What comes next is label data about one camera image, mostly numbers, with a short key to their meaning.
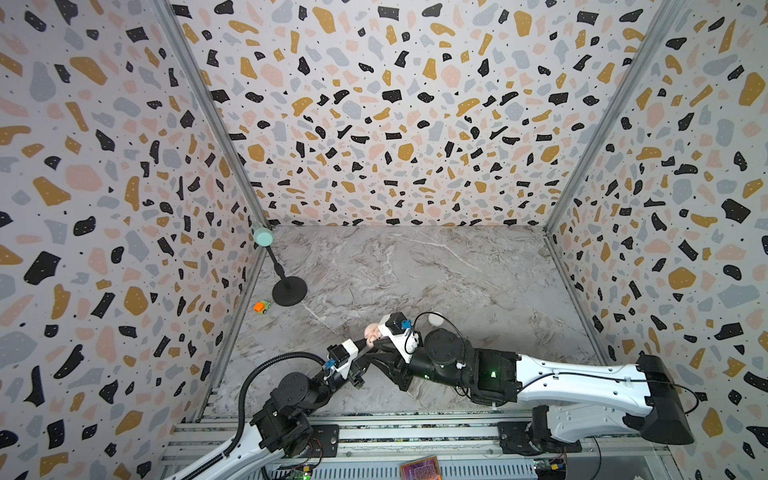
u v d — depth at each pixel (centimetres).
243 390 48
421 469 69
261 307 95
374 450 73
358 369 61
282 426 57
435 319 95
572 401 46
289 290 100
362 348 67
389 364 55
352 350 56
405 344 51
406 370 55
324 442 73
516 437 74
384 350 63
